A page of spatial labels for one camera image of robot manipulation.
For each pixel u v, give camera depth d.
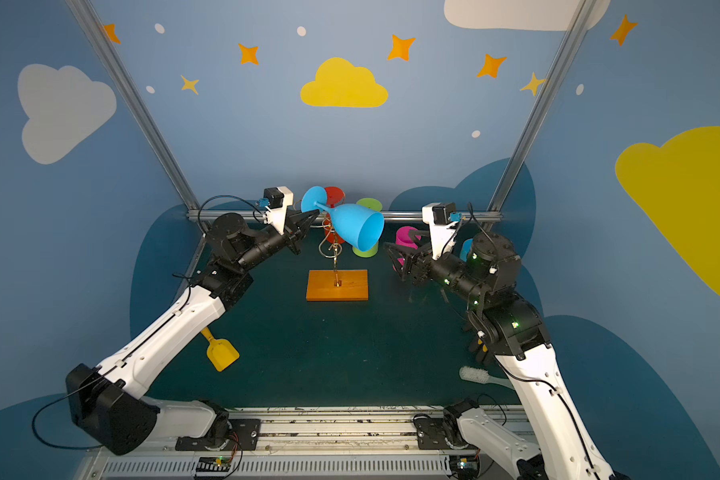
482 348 0.86
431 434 0.75
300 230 0.59
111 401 0.38
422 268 0.49
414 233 1.04
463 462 0.73
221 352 0.87
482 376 0.83
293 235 0.58
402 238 0.49
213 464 0.73
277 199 0.54
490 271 0.39
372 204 0.86
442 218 0.46
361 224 0.54
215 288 0.52
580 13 0.70
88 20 0.69
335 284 1.04
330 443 0.74
